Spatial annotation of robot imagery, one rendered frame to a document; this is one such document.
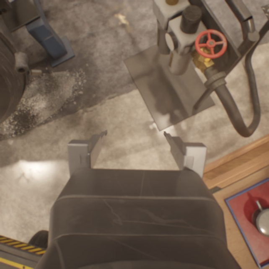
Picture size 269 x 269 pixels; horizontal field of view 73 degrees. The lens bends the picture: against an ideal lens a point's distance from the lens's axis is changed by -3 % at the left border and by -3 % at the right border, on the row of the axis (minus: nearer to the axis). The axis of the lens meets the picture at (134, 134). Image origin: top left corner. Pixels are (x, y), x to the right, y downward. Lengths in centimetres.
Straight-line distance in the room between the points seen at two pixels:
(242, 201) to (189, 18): 43
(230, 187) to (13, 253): 69
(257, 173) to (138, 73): 72
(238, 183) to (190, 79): 64
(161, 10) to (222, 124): 60
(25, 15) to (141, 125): 71
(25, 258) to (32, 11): 95
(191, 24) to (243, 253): 53
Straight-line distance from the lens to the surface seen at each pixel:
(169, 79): 98
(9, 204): 120
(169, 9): 60
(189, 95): 97
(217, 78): 51
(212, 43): 50
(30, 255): 77
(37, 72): 86
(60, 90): 108
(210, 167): 83
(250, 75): 107
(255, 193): 49
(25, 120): 114
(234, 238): 50
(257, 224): 47
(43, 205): 109
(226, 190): 47
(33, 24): 100
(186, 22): 52
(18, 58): 62
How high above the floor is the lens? 91
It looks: 81 degrees down
